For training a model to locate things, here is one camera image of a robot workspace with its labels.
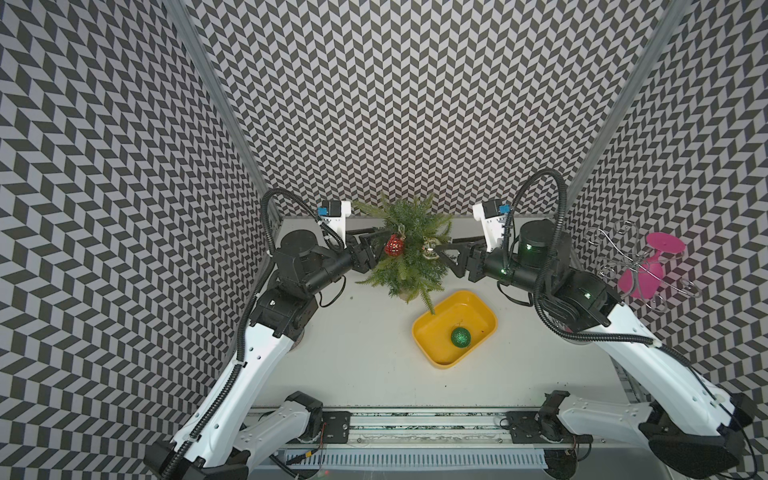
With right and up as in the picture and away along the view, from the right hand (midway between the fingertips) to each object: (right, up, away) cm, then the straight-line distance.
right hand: (446, 252), depth 60 cm
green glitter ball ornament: (+7, -25, +22) cm, 34 cm away
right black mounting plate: (+21, -44, +13) cm, 51 cm away
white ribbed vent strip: (-21, -49, +9) cm, 54 cm away
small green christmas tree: (-8, -3, +11) cm, 14 cm away
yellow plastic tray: (0, -25, +29) cm, 38 cm away
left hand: (-13, +3, +2) cm, 14 cm away
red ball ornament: (-11, +1, +9) cm, 14 cm away
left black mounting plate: (-25, -43, +13) cm, 52 cm away
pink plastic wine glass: (+44, -6, +5) cm, 45 cm away
